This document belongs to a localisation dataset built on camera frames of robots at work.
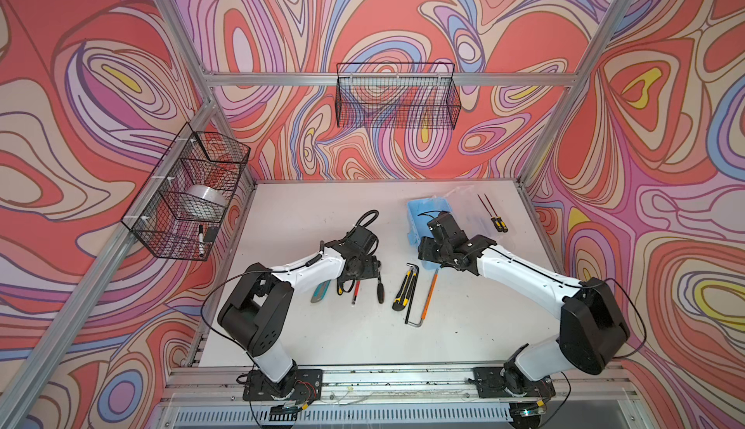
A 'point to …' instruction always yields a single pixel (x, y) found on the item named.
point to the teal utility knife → (320, 291)
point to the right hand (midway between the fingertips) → (429, 255)
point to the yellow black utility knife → (402, 300)
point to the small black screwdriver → (500, 219)
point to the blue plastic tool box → (458, 201)
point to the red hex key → (356, 291)
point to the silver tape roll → (206, 196)
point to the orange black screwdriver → (493, 218)
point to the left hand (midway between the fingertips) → (370, 270)
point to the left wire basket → (178, 208)
